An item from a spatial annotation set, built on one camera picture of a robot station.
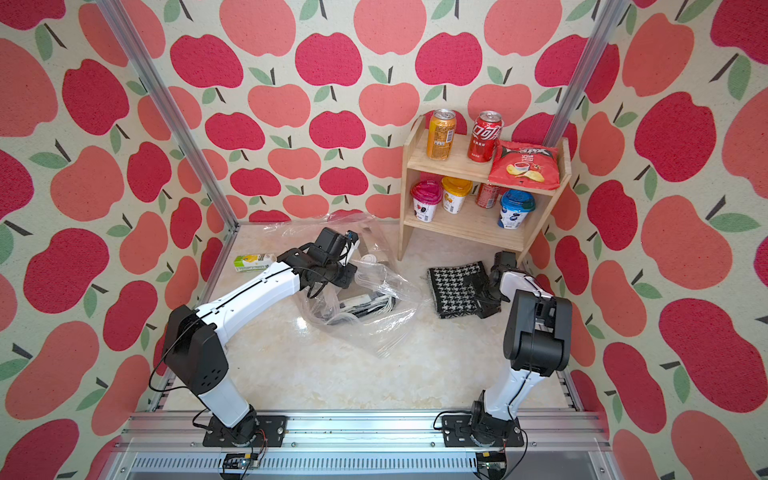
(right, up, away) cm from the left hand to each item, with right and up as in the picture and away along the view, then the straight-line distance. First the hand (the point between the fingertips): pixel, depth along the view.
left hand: (352, 275), depth 86 cm
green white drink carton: (-37, +3, +19) cm, 42 cm away
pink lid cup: (+22, +24, +1) cm, 32 cm away
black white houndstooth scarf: (+32, -8, +9) cm, 34 cm away
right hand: (+38, -9, +11) cm, 40 cm away
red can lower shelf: (+42, +25, +6) cm, 49 cm away
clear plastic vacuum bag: (+7, -18, +4) cm, 20 cm away
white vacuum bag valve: (+4, +5, +8) cm, 10 cm away
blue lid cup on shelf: (+47, +20, -1) cm, 51 cm away
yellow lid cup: (+31, +25, +3) cm, 40 cm away
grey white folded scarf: (+5, -10, +8) cm, 14 cm away
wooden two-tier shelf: (+40, +16, +9) cm, 44 cm away
